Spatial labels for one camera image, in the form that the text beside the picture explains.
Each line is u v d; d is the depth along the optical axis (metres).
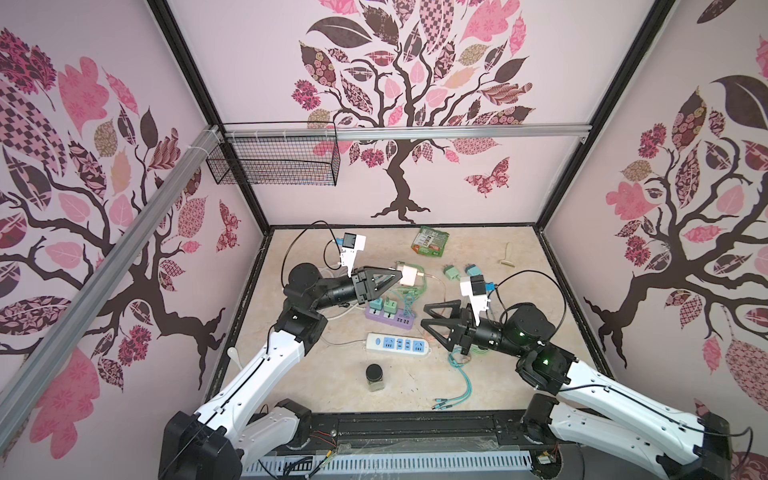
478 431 0.75
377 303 0.90
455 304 0.61
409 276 0.61
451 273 1.04
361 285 0.57
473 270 1.04
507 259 1.10
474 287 0.54
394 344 0.86
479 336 0.55
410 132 0.95
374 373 0.74
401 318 0.91
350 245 0.59
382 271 0.61
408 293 0.97
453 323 0.54
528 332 0.49
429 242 1.14
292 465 0.73
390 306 0.90
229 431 0.40
